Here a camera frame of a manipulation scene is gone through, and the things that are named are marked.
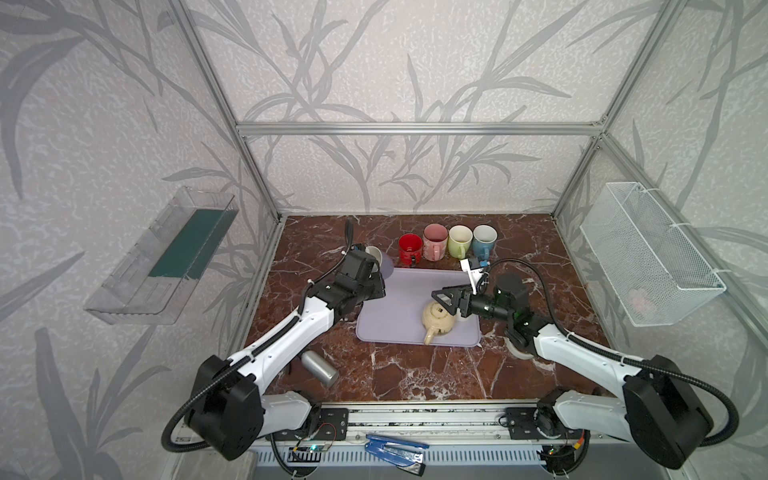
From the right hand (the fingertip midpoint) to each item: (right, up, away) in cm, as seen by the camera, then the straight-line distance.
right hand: (439, 285), depth 78 cm
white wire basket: (+44, +5, -15) cm, 47 cm away
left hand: (-15, +2, +5) cm, 16 cm away
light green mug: (+10, +12, +22) cm, 27 cm away
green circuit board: (-31, -38, -7) cm, 50 cm away
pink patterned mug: (+1, +12, +21) cm, 24 cm away
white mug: (+12, -12, +12) cm, 21 cm away
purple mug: (-15, +5, +6) cm, 17 cm away
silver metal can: (-32, -23, +2) cm, 39 cm away
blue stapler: (-9, -38, -10) cm, 40 cm away
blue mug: (+18, +11, +21) cm, 30 cm away
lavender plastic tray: (-11, -11, +13) cm, 21 cm away
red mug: (-7, +10, +25) cm, 28 cm away
